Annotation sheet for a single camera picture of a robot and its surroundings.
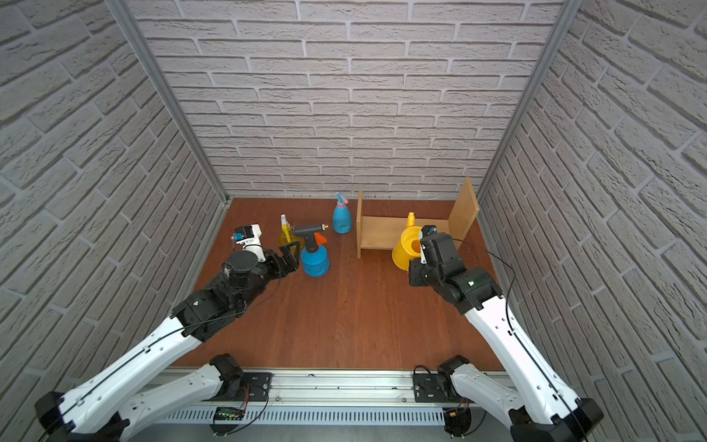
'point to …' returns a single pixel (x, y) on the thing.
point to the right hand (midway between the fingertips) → (409, 265)
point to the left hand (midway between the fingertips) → (287, 239)
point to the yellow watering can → (408, 249)
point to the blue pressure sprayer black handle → (309, 230)
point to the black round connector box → (457, 420)
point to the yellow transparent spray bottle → (287, 235)
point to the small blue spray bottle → (341, 220)
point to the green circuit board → (228, 413)
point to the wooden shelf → (381, 232)
